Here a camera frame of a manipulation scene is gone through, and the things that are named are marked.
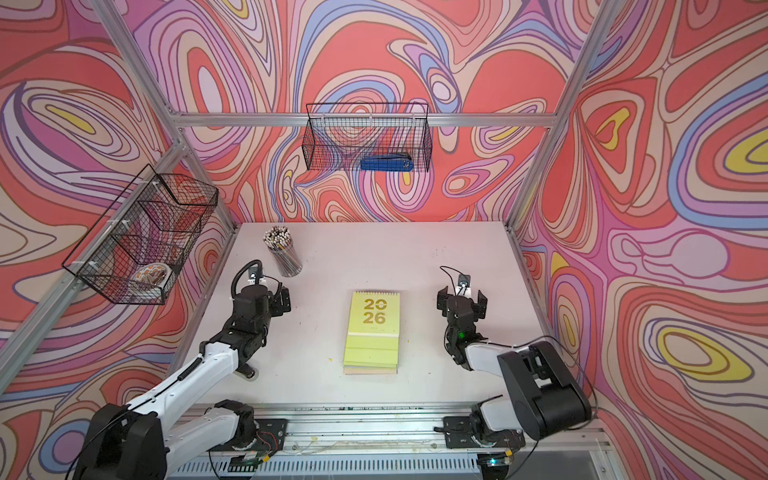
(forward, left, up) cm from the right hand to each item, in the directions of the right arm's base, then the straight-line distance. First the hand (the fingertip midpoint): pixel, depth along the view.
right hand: (464, 295), depth 91 cm
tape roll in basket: (-4, +79, +22) cm, 82 cm away
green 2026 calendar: (-10, +28, 0) cm, 30 cm away
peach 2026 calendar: (-20, +29, -6) cm, 36 cm away
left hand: (0, +57, +7) cm, 58 cm away
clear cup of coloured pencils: (+15, +56, +12) cm, 60 cm away
